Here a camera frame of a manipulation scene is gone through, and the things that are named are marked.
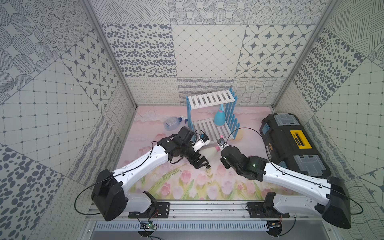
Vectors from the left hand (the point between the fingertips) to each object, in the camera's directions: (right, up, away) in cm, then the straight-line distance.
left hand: (202, 152), depth 76 cm
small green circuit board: (-27, -34, -6) cm, 44 cm away
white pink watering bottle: (+5, 0, -2) cm, 5 cm away
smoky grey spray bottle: (+2, -11, +11) cm, 16 cm away
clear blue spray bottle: (-21, +14, +26) cm, 36 cm away
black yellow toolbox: (+47, +3, +3) cm, 47 cm away
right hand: (+13, 0, +2) cm, 13 cm away
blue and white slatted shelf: (+20, +10, +28) cm, 36 cm away
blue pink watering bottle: (+12, +19, +22) cm, 31 cm away
